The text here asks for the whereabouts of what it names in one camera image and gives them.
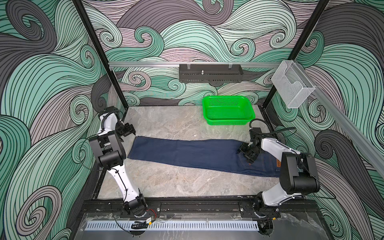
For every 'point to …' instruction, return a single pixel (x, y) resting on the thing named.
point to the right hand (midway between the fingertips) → (240, 154)
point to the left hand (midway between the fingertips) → (129, 134)
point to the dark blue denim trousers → (211, 153)
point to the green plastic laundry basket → (227, 110)
